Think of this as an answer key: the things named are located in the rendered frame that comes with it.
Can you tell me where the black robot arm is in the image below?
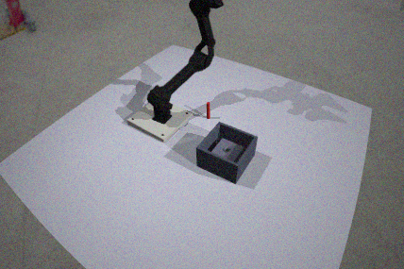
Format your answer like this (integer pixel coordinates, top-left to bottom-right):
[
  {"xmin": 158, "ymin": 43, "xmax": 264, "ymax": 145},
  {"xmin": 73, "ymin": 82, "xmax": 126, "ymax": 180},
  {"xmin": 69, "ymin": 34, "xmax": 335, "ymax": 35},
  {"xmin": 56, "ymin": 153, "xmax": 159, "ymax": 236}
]
[{"xmin": 147, "ymin": 0, "xmax": 223, "ymax": 124}]

